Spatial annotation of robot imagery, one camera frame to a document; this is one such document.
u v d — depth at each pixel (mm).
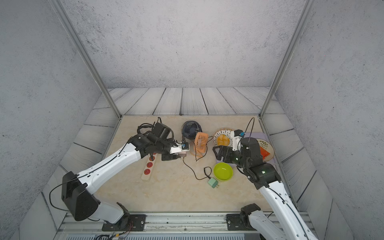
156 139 590
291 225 395
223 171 893
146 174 873
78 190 398
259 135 1098
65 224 748
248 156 510
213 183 847
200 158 937
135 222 731
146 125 1118
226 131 1078
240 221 726
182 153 756
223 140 1014
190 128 1014
